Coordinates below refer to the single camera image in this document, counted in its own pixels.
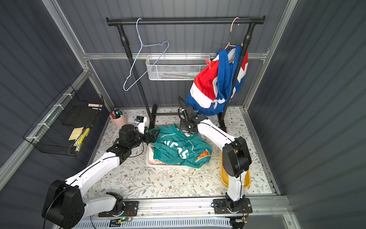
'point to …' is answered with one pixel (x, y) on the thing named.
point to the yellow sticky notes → (76, 132)
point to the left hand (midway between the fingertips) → (152, 129)
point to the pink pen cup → (117, 116)
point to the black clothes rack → (227, 103)
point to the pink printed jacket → (151, 157)
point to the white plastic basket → (147, 161)
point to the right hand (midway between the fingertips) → (186, 125)
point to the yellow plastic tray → (225, 178)
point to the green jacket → (174, 146)
